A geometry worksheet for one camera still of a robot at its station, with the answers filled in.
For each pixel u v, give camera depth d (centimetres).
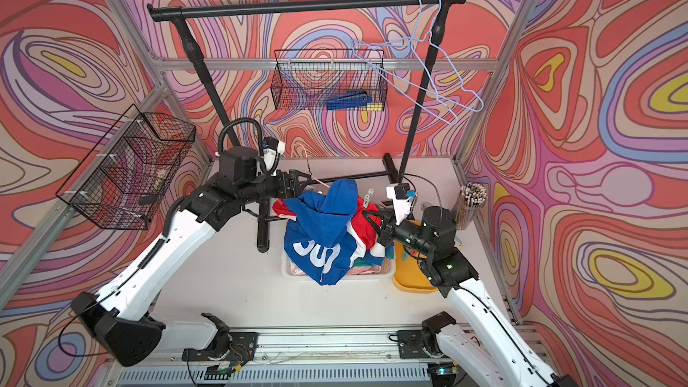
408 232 59
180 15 51
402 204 58
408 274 86
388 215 61
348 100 91
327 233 67
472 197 85
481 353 54
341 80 84
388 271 78
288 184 62
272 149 61
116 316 38
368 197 63
